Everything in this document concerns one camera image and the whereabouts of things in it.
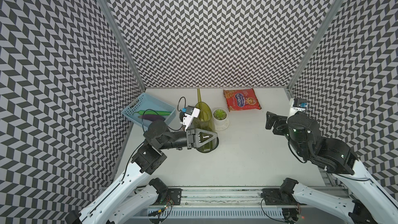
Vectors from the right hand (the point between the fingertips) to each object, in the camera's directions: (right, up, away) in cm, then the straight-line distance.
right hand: (278, 118), depth 62 cm
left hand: (-26, -6, -10) cm, 29 cm away
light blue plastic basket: (-73, +1, +49) cm, 88 cm away
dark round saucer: (-23, -19, +26) cm, 40 cm away
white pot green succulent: (-20, -4, +30) cm, 36 cm away
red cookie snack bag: (-5, +8, +46) cm, 47 cm away
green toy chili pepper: (-68, -1, +42) cm, 80 cm away
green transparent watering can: (-30, -1, 0) cm, 30 cm away
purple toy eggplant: (-66, -4, +40) cm, 77 cm away
